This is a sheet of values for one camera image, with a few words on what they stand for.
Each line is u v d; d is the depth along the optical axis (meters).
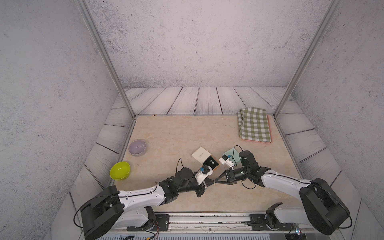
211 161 0.93
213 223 0.75
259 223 0.72
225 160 0.77
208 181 0.72
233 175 0.70
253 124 1.15
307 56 0.87
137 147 0.99
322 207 0.42
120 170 0.89
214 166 0.91
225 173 0.73
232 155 0.78
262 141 1.04
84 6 0.70
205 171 0.66
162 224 0.73
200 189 0.67
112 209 0.42
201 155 0.95
